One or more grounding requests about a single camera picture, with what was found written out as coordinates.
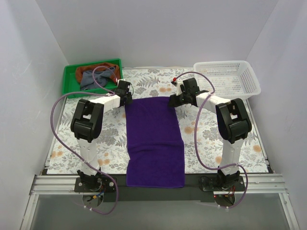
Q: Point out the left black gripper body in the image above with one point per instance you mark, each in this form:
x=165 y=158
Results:
x=128 y=98

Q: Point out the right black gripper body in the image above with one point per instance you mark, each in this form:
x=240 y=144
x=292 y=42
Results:
x=174 y=100

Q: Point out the purple towel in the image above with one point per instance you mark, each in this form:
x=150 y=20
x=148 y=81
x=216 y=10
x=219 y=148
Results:
x=154 y=144

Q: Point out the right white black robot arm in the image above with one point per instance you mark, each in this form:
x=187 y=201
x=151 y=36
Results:
x=233 y=125

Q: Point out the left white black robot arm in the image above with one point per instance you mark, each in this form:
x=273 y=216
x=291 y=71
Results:
x=87 y=126

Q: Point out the orange brown towel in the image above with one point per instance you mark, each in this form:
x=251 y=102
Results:
x=100 y=66

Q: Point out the grey blue towel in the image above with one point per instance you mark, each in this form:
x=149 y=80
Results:
x=93 y=77

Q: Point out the white plastic basket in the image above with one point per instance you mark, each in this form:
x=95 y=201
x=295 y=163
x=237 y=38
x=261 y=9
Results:
x=231 y=79

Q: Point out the green plastic tray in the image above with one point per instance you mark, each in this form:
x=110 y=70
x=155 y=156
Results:
x=71 y=84

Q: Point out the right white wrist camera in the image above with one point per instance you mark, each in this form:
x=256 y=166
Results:
x=179 y=86

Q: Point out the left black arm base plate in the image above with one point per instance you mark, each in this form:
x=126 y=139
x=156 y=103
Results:
x=104 y=184

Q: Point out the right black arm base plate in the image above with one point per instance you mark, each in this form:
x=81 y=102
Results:
x=208 y=184

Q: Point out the aluminium frame rail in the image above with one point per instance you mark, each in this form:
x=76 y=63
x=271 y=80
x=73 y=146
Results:
x=55 y=204

